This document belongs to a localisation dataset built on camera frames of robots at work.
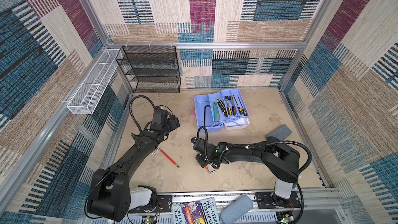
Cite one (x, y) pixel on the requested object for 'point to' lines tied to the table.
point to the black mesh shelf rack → (150, 69)
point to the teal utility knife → (215, 111)
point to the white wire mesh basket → (89, 95)
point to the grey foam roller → (241, 205)
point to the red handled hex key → (158, 149)
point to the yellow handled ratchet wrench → (229, 111)
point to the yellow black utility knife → (222, 107)
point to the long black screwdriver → (239, 108)
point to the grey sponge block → (281, 132)
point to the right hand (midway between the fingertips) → (202, 159)
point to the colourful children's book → (203, 211)
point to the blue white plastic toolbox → (203, 108)
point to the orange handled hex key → (207, 168)
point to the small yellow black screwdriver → (244, 111)
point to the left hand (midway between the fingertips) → (174, 118)
